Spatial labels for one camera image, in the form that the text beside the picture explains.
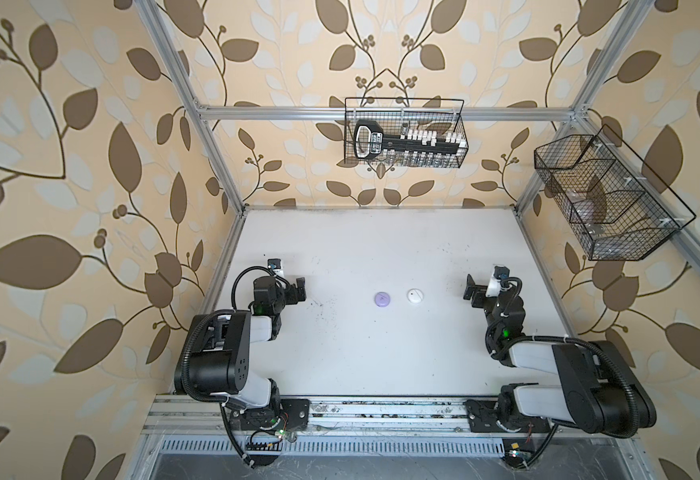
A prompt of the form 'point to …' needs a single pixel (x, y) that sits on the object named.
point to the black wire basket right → (615, 206)
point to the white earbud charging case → (415, 295)
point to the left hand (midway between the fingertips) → (289, 277)
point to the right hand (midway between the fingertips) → (488, 280)
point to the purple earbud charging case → (382, 299)
